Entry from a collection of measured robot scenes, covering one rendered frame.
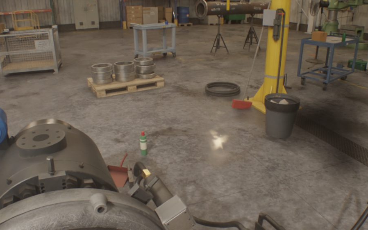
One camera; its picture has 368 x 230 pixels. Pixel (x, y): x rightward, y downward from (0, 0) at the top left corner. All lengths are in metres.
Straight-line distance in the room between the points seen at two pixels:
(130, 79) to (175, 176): 2.79
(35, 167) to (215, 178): 1.74
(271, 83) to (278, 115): 1.01
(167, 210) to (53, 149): 0.57
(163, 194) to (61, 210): 0.42
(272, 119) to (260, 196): 1.16
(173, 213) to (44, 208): 0.41
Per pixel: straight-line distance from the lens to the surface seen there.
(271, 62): 4.18
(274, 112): 3.31
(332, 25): 12.47
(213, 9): 7.71
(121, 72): 5.07
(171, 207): 1.04
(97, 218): 0.87
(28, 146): 1.35
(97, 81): 5.06
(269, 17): 4.02
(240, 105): 4.17
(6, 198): 1.24
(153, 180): 1.02
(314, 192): 2.65
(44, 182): 0.93
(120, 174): 2.73
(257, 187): 2.57
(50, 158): 0.89
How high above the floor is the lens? 1.48
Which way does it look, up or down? 22 degrees down
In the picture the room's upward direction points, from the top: 1 degrees counter-clockwise
